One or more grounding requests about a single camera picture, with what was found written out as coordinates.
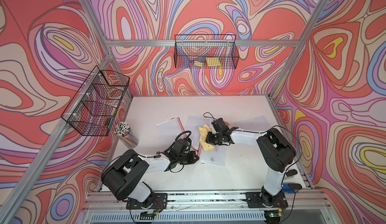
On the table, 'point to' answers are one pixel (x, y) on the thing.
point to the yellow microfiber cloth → (203, 130)
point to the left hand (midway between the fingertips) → (201, 160)
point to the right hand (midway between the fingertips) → (207, 144)
